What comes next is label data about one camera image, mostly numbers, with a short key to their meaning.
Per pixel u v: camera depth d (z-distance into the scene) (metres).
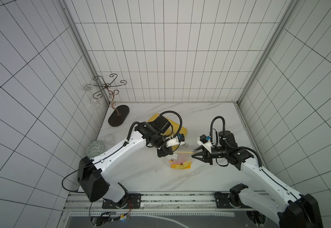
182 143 0.65
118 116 1.10
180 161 0.80
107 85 0.88
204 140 0.64
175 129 0.62
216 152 0.65
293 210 0.38
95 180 0.38
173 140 0.63
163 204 0.73
